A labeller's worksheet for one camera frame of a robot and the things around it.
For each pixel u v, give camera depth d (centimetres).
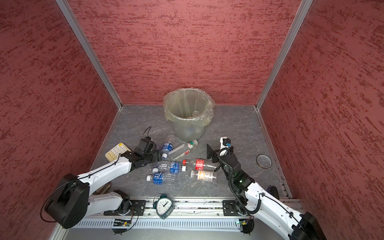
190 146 94
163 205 71
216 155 69
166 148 90
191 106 100
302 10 72
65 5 70
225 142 65
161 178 79
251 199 54
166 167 83
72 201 41
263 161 92
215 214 74
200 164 84
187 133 97
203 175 80
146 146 68
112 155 90
